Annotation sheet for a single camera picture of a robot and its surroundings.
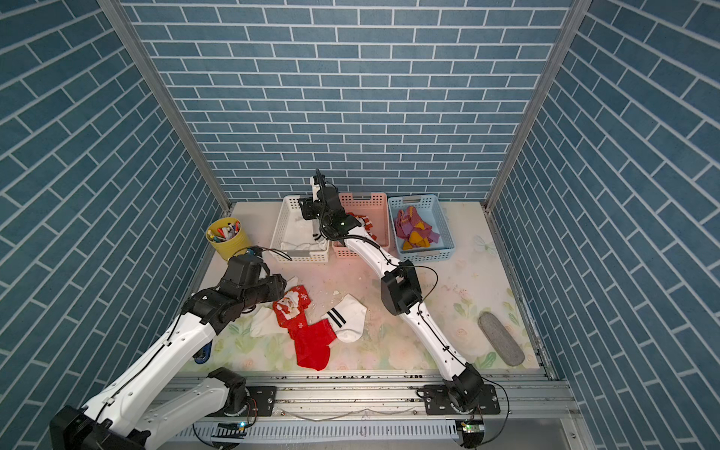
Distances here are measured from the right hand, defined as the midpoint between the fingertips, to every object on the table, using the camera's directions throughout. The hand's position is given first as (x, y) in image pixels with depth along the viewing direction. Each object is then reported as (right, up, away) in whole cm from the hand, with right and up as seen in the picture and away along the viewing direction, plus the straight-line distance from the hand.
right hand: (303, 200), depth 96 cm
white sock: (+5, -16, +6) cm, 18 cm away
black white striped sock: (+16, -39, -7) cm, 43 cm away
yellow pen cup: (-26, -13, 0) cm, 29 cm away
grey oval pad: (+62, -43, -13) cm, 77 cm away
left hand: (-1, -25, -16) cm, 30 cm away
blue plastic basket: (+49, -2, +23) cm, 54 cm away
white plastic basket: (-8, -10, +15) cm, 19 cm away
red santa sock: (+6, -43, -13) cm, 45 cm away
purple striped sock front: (+40, -11, +9) cm, 42 cm away
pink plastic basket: (+25, 0, +24) cm, 35 cm away
